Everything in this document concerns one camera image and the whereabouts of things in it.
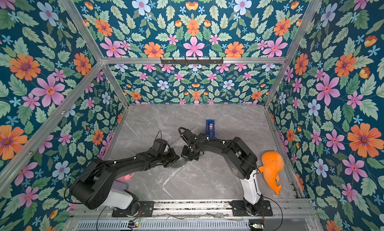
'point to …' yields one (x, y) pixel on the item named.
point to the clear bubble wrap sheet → (160, 177)
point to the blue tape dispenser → (210, 128)
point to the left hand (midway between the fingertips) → (183, 155)
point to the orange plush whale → (272, 163)
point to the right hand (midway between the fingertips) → (185, 155)
